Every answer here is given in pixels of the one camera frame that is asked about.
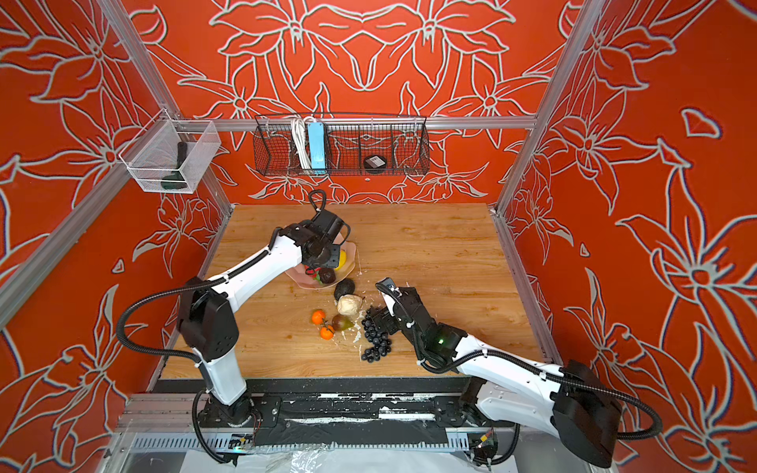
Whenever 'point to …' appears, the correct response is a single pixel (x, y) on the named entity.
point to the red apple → (312, 271)
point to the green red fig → (341, 323)
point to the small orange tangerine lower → (327, 333)
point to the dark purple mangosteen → (327, 275)
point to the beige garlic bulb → (351, 304)
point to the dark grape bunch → (380, 342)
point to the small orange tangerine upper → (316, 317)
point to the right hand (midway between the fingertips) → (385, 294)
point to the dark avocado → (343, 288)
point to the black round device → (376, 165)
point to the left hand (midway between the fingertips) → (330, 256)
